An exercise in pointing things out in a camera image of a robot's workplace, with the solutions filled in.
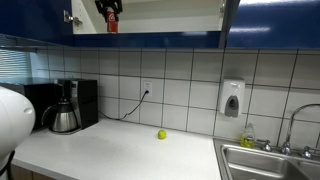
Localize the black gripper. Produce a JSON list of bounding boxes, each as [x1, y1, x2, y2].
[[94, 0, 124, 16]]

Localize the red soda can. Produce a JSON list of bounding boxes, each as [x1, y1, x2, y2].
[[106, 10, 120, 34]]

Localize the metal cabinet hinge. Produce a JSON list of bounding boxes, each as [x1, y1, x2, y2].
[[218, 0, 227, 18], [63, 9, 83, 27]]

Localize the blue cabinet door panel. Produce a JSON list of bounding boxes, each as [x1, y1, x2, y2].
[[0, 0, 74, 47]]

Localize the open blue cabinet door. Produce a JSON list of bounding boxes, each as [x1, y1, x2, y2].
[[218, 0, 241, 50]]

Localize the black coffee maker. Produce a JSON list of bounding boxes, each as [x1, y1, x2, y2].
[[56, 78, 100, 134]]

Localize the white window blinds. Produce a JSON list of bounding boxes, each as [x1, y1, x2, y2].
[[0, 49, 33, 80]]

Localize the black microwave oven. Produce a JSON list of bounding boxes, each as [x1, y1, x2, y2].
[[0, 78, 62, 131]]

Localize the steel coffee carafe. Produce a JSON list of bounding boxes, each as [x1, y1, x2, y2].
[[41, 99, 81, 134]]

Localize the white soap dispenser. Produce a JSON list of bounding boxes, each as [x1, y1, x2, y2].
[[218, 78, 246, 118]]

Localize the yellow dish soap bottle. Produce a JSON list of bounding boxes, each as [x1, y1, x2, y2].
[[239, 122, 257, 149]]

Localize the stainless steel sink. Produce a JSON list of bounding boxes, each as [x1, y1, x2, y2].
[[213, 138, 320, 180]]

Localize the chrome faucet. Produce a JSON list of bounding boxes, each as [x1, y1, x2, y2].
[[280, 103, 320, 156]]

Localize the open blue wall cabinet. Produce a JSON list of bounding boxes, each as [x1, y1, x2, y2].
[[71, 0, 225, 50]]

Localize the white wall outlet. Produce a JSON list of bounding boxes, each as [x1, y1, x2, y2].
[[142, 80, 154, 98]]

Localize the black power cord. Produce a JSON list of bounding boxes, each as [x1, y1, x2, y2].
[[98, 90, 150, 121]]

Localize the closed blue wall cabinet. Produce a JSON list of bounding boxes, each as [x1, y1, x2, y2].
[[226, 0, 320, 50]]

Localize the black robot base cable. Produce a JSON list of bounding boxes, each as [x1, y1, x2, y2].
[[0, 149, 17, 180]]

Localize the chrome faucet handle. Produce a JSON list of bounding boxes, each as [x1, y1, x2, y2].
[[257, 138, 273, 153], [300, 145, 315, 160]]

